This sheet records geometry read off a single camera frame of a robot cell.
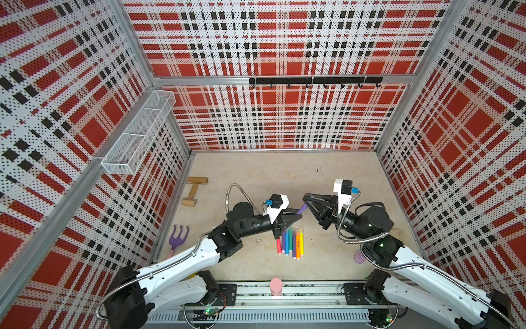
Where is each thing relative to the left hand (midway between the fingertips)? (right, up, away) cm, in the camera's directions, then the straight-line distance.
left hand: (300, 213), depth 66 cm
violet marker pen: (-5, -16, +21) cm, 27 cm away
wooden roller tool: (-51, +9, +42) cm, 66 cm away
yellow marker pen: (+3, -17, +20) cm, 26 cm away
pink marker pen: (-7, -18, +19) cm, 27 cm away
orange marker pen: (+1, -18, +19) cm, 26 cm away
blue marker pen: (-3, -17, +20) cm, 26 cm away
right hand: (+2, +6, -4) cm, 8 cm away
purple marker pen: (0, +3, -5) cm, 6 cm away
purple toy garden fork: (-53, -18, +22) cm, 60 cm away
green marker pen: (-2, -16, +20) cm, 26 cm away
